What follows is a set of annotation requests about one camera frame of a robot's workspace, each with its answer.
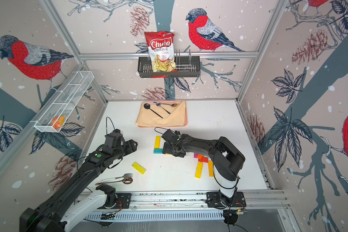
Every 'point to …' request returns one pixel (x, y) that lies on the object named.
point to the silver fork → (125, 175)
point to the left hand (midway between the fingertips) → (135, 142)
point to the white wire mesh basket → (65, 102)
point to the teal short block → (158, 151)
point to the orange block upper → (199, 156)
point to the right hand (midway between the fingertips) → (169, 151)
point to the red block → (204, 159)
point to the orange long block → (210, 168)
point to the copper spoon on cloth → (173, 105)
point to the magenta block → (195, 155)
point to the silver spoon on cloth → (159, 105)
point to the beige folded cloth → (159, 113)
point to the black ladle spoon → (147, 106)
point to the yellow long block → (198, 172)
